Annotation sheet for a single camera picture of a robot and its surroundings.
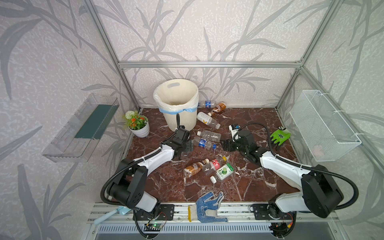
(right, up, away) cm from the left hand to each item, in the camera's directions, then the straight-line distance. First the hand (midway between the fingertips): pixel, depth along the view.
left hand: (188, 139), depth 91 cm
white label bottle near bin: (+13, +12, +14) cm, 22 cm away
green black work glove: (+63, +1, +11) cm, 64 cm away
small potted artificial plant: (-31, +9, +1) cm, 32 cm away
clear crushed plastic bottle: (+14, +2, +7) cm, 16 cm away
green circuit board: (-17, -40, -19) cm, 48 cm away
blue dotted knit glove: (+7, -34, -18) cm, 39 cm away
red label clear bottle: (+15, -15, -6) cm, 22 cm away
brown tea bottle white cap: (+5, -15, -8) cm, 17 cm away
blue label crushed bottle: (+9, -3, +4) cm, 10 cm away
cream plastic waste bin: (-3, +13, +24) cm, 27 cm away
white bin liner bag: (-9, +29, +11) cm, 32 cm away
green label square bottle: (+22, -17, -8) cm, 29 cm away
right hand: (+23, +3, -4) cm, 23 cm away
